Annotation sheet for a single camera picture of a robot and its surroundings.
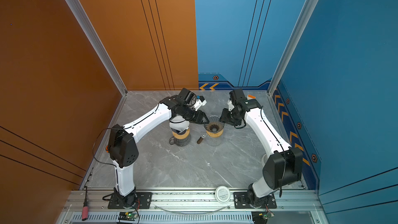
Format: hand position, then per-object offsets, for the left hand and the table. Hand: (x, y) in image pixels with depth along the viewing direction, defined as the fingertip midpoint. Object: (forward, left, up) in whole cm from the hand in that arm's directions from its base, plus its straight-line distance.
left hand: (206, 120), depth 82 cm
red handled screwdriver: (-39, +56, -17) cm, 70 cm away
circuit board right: (-41, -25, -18) cm, 51 cm away
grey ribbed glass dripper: (-1, -5, -7) cm, 8 cm away
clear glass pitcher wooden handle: (-3, -3, -18) cm, 18 cm away
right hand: (0, -8, 0) cm, 8 cm away
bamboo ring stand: (-6, -4, -6) cm, 9 cm away
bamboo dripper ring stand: (-6, +14, -8) cm, 17 cm away
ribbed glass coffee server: (-6, +15, -13) cm, 21 cm away
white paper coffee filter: (-6, +13, +5) cm, 15 cm away
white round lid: (-33, -7, -11) cm, 36 cm away
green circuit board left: (-41, +37, -20) cm, 58 cm away
